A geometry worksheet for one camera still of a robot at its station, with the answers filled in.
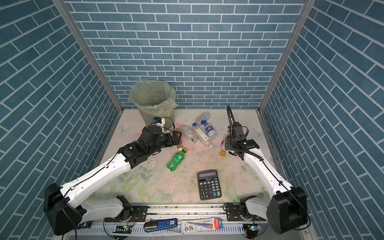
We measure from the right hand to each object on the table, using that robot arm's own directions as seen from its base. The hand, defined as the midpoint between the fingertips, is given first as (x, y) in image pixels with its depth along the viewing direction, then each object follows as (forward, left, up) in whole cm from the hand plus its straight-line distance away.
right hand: (230, 140), depth 84 cm
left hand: (-5, +29, +9) cm, 31 cm away
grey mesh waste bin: (+18, +57, -5) cm, 60 cm away
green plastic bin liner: (+33, +52, +2) cm, 62 cm away
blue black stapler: (-42, +33, -9) cm, 54 cm away
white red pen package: (-40, +15, -13) cm, 45 cm away
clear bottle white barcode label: (+7, +16, -9) cm, 19 cm away
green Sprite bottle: (-9, +31, -11) cm, 34 cm away
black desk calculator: (-21, +11, -14) cm, 27 cm away
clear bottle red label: (+2, +3, -12) cm, 13 cm away
